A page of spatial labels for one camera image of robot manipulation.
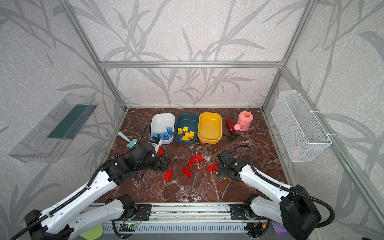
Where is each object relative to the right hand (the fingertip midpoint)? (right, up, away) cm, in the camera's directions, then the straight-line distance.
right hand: (224, 166), depth 86 cm
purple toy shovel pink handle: (+23, -24, -17) cm, 38 cm away
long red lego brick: (-32, -4, -2) cm, 33 cm away
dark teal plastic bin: (-22, +27, +25) cm, 43 cm away
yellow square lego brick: (-25, +21, +19) cm, 38 cm away
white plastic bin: (-45, +25, +26) cm, 58 cm away
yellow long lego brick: (-25, +14, +15) cm, 32 cm away
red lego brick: (-7, -1, +1) cm, 7 cm away
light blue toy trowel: (-60, +11, +13) cm, 63 cm away
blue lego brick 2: (-36, +17, +11) cm, 41 cm away
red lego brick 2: (-20, +2, +3) cm, 20 cm away
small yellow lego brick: (-20, +17, +16) cm, 31 cm away
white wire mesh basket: (+29, +22, -22) cm, 42 cm away
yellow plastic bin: (-7, +22, +22) cm, 32 cm away
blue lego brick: (-35, +20, +15) cm, 43 cm away
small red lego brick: (-15, +4, +5) cm, 16 cm away
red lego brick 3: (-22, -3, +1) cm, 22 cm away
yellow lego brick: (-29, +19, +18) cm, 39 cm away
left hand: (-32, +10, -11) cm, 35 cm away
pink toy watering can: (+16, +26, +14) cm, 34 cm away
